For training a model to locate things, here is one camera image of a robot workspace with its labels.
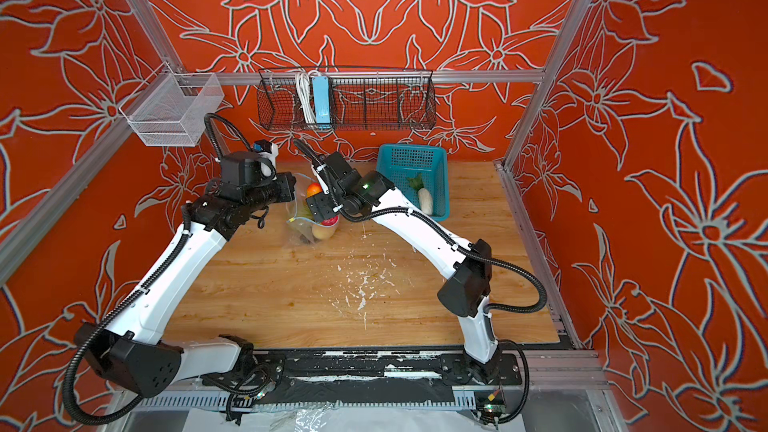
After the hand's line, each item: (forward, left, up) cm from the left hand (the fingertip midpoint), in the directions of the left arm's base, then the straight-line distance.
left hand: (293, 175), depth 74 cm
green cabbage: (-1, 0, -14) cm, 14 cm away
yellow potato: (-6, -6, -18) cm, 19 cm away
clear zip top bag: (-7, -2, -9) cm, 12 cm away
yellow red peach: (-2, -5, -2) cm, 6 cm away
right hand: (-4, -6, -5) cm, 9 cm away
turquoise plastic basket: (+34, -28, -28) cm, 52 cm away
